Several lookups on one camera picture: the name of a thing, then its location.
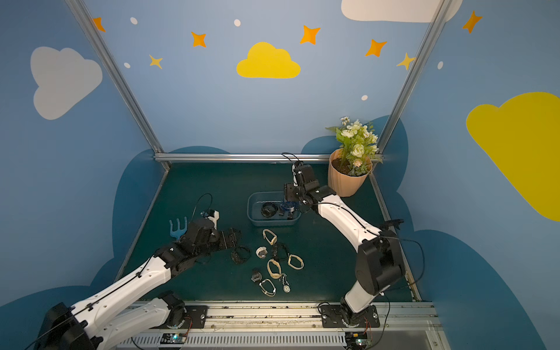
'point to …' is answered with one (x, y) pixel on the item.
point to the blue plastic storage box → (255, 199)
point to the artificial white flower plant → (358, 143)
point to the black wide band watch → (268, 209)
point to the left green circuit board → (173, 338)
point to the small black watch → (257, 275)
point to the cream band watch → (299, 259)
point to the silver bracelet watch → (265, 292)
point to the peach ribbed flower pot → (340, 181)
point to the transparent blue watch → (289, 206)
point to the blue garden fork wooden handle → (179, 232)
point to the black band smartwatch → (240, 254)
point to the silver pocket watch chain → (286, 287)
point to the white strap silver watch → (261, 252)
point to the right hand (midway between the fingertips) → (295, 186)
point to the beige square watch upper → (274, 238)
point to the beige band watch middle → (273, 274)
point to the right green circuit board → (357, 339)
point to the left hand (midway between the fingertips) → (237, 234)
